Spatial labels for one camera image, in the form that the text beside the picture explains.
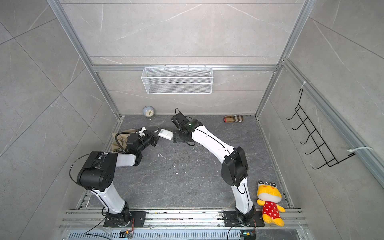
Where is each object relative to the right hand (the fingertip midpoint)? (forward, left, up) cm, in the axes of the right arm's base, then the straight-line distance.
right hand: (180, 137), depth 87 cm
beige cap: (+7, +41, -11) cm, 44 cm away
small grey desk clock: (+32, +27, -9) cm, 42 cm away
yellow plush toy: (-31, -46, -9) cm, 57 cm away
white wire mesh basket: (+38, +3, +14) cm, 41 cm away
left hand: (+6, +11, +5) cm, 13 cm away
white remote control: (+1, +8, +3) cm, 9 cm away
